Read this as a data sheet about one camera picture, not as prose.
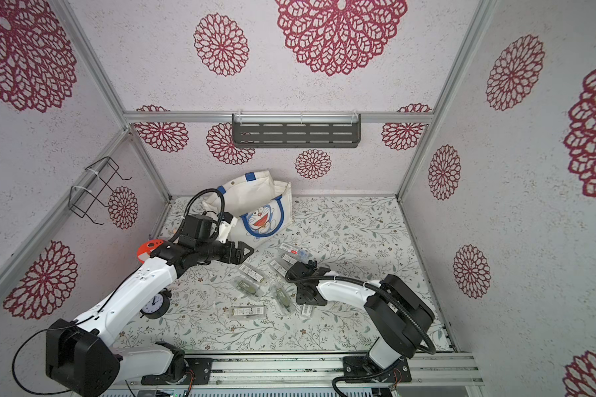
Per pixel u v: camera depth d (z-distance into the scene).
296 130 0.94
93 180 0.78
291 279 0.74
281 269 0.95
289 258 0.97
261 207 0.93
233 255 0.70
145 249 0.91
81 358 0.39
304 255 0.99
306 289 0.64
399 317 0.44
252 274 0.92
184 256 0.56
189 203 0.62
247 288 0.90
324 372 0.77
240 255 0.71
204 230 0.63
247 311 0.84
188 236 0.61
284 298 0.87
